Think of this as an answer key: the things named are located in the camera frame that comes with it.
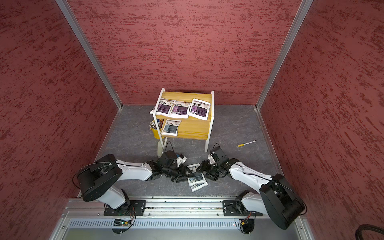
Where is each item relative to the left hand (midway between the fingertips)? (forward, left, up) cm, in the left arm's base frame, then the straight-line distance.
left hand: (191, 180), depth 79 cm
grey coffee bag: (+26, +13, +13) cm, 32 cm away
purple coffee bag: (+26, +14, +30) cm, 43 cm away
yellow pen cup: (+30, +25, +1) cm, 38 cm away
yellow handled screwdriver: (+26, -36, -4) cm, 45 cm away
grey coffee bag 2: (+8, -1, -3) cm, 9 cm away
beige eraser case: (+19, +21, -1) cm, 28 cm away
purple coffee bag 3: (+25, -4, +30) cm, 40 cm away
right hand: (+3, -4, -1) cm, 5 cm away
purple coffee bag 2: (+25, +6, +31) cm, 40 cm away
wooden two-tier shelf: (+27, 0, +12) cm, 29 cm away
